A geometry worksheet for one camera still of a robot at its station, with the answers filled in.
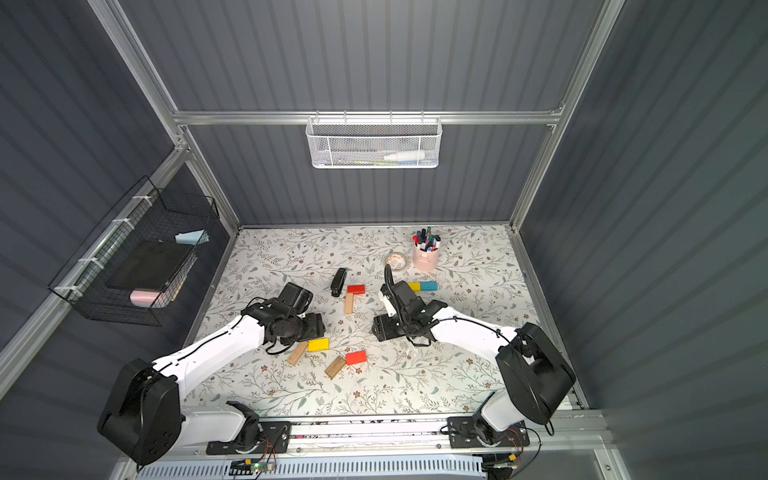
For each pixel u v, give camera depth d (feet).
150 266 2.21
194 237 2.65
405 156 2.97
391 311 2.52
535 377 1.45
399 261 3.58
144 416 1.37
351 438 2.47
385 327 2.47
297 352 2.84
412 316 2.16
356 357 2.87
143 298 2.13
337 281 3.27
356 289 3.33
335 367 2.77
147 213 2.54
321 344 2.91
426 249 3.24
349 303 3.24
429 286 3.40
